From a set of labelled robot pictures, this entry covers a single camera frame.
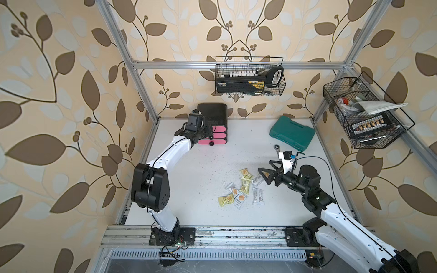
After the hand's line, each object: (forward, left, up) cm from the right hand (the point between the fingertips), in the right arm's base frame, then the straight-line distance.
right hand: (264, 165), depth 76 cm
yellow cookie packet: (-6, +1, +4) cm, 7 cm away
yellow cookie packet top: (+5, +6, -17) cm, 19 cm away
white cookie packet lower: (-9, +12, -18) cm, 23 cm away
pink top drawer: (+26, +21, -3) cm, 34 cm away
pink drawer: (+29, +22, -12) cm, 39 cm away
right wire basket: (+30, -41, +15) cm, 53 cm away
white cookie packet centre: (-3, +14, -16) cm, 22 cm away
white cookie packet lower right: (-8, +2, -17) cm, 19 cm away
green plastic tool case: (+31, -26, -15) cm, 44 cm away
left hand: (+23, +24, +3) cm, 33 cm away
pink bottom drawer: (+26, +26, -14) cm, 39 cm away
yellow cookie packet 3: (-9, +17, -16) cm, 25 cm away
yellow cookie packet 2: (-1, +8, -17) cm, 19 cm away
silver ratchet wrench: (+22, -15, -19) cm, 33 cm away
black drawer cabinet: (+42, +23, -6) cm, 49 cm away
